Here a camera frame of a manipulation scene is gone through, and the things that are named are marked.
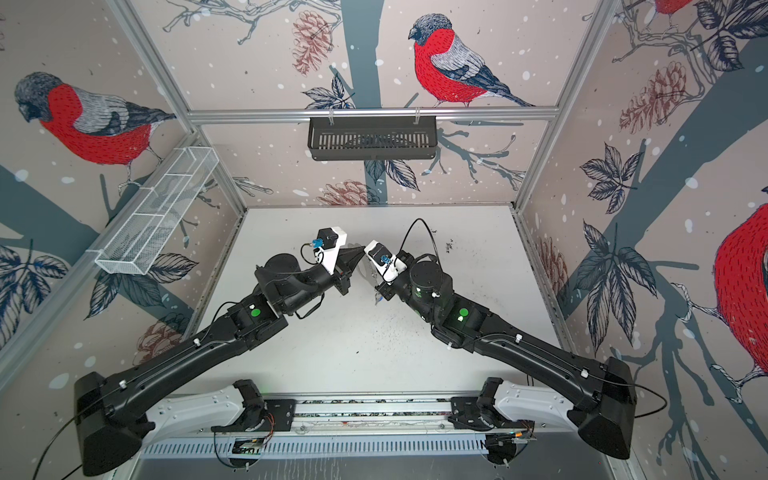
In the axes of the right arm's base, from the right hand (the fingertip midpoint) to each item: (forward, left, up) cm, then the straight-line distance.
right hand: (371, 254), depth 67 cm
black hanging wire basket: (+56, +5, -4) cm, 56 cm away
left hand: (-2, +1, +4) cm, 5 cm away
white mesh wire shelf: (+3, +58, +1) cm, 58 cm away
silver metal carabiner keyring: (-2, 0, -16) cm, 17 cm away
